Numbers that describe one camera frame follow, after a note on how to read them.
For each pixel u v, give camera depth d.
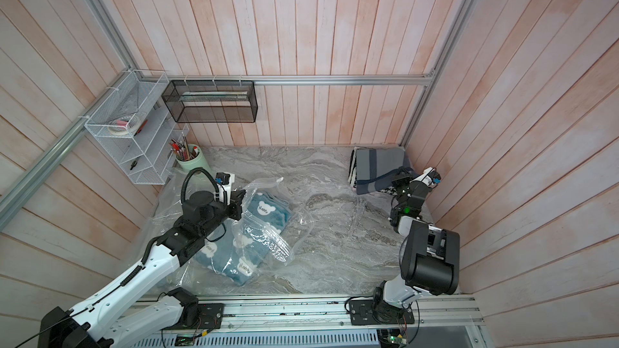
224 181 0.65
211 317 0.73
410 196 0.67
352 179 1.01
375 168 0.97
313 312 0.76
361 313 0.73
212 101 1.04
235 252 0.78
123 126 0.69
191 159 0.98
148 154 0.79
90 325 0.39
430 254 0.50
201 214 0.57
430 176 0.75
